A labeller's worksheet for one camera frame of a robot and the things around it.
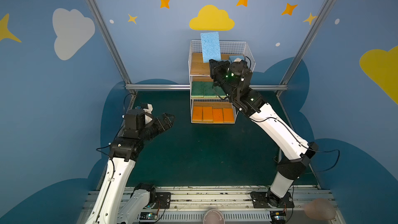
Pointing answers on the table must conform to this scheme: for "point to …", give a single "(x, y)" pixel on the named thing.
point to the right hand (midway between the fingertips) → (210, 56)
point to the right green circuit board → (278, 216)
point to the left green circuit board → (148, 215)
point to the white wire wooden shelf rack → (207, 106)
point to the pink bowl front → (213, 216)
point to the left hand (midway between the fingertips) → (169, 119)
